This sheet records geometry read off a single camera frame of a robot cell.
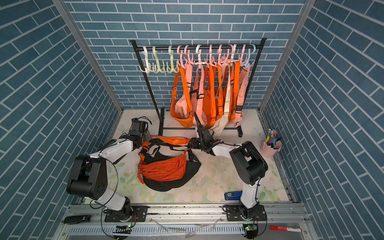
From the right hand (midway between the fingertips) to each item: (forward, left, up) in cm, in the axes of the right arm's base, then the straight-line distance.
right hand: (191, 143), depth 95 cm
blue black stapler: (-29, -25, -2) cm, 39 cm away
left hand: (+2, +28, +5) cm, 28 cm away
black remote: (-46, +49, -2) cm, 67 cm away
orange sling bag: (-20, +9, +4) cm, 23 cm away
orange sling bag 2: (+15, -11, +29) cm, 35 cm away
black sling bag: (-15, -2, -4) cm, 15 cm away
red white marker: (-41, -49, -5) cm, 64 cm away
